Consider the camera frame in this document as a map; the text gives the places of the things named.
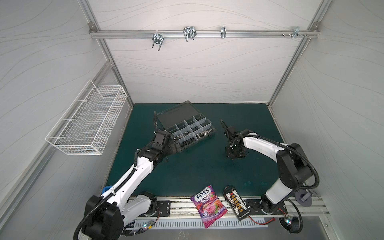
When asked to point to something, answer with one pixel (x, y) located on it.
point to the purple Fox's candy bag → (210, 206)
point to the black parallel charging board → (236, 202)
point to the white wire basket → (82, 127)
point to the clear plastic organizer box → (188, 125)
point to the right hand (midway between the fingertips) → (234, 152)
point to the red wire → (273, 219)
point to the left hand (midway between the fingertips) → (175, 143)
